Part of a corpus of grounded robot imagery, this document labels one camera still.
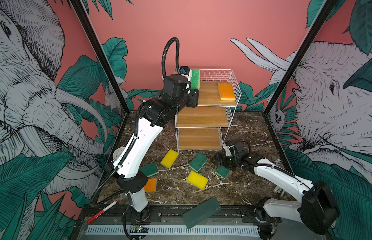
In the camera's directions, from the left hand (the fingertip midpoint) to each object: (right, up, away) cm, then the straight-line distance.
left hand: (193, 88), depth 61 cm
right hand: (+12, -36, +20) cm, 43 cm away
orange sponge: (-24, -50, +21) cm, 59 cm away
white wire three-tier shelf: (+6, -17, +19) cm, 26 cm away
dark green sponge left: (-25, -42, +26) cm, 56 cm away
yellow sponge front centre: (+3, -47, +23) cm, 53 cm away
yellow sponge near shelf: (-15, -37, +33) cm, 52 cm away
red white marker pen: (-46, -59, +12) cm, 76 cm away
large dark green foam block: (+5, -59, +12) cm, 61 cm away
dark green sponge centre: (+4, -39, +30) cm, 49 cm away
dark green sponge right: (+18, -44, +27) cm, 54 cm away
